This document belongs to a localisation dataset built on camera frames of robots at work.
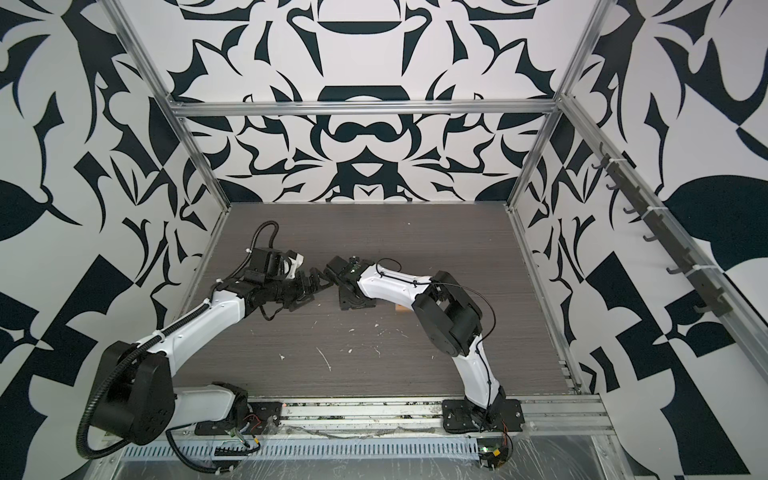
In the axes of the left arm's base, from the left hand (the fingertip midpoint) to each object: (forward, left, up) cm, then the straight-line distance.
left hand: (325, 284), depth 83 cm
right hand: (0, -7, -11) cm, 13 cm away
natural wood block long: (-3, -21, -12) cm, 25 cm away
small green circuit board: (-38, -40, -14) cm, 57 cm away
